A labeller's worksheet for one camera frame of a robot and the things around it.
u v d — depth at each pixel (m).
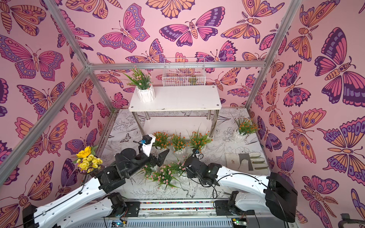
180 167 0.74
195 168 0.60
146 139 0.56
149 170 0.80
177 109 0.73
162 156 0.60
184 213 0.73
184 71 0.95
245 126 0.90
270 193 0.41
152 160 0.61
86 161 0.66
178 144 0.84
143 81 0.68
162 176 0.69
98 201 0.60
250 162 0.90
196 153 0.73
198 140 0.84
